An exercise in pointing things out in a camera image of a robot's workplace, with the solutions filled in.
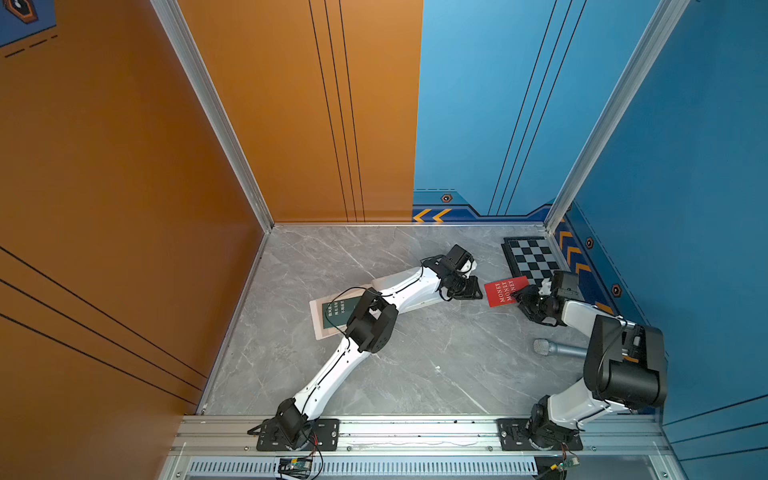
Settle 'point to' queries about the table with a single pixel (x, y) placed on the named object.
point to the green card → (338, 313)
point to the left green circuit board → (296, 467)
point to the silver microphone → (543, 347)
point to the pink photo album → (316, 308)
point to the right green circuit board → (568, 462)
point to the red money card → (503, 292)
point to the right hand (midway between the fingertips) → (515, 296)
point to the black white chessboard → (531, 257)
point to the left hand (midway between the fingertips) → (484, 293)
